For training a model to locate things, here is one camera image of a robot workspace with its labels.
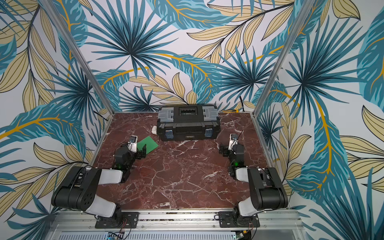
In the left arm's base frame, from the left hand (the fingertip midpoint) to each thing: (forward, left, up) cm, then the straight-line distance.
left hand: (137, 144), depth 92 cm
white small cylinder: (+15, -7, -4) cm, 17 cm away
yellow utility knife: (+37, -64, -7) cm, 74 cm away
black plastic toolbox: (+9, -28, +11) cm, 32 cm away
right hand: (+2, -58, +2) cm, 58 cm away
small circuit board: (-45, +2, -10) cm, 46 cm away
